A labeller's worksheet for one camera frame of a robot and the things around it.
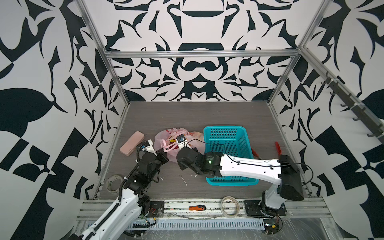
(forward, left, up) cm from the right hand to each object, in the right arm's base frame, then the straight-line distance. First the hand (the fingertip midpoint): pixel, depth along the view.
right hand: (179, 153), depth 74 cm
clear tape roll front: (-24, -22, -18) cm, 37 cm away
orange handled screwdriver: (-21, -9, -17) cm, 28 cm away
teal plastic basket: (+18, -31, -19) cm, 40 cm away
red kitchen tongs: (+12, -59, -18) cm, 62 cm away
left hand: (+6, +7, -3) cm, 9 cm away
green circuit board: (-28, -43, -20) cm, 55 cm away
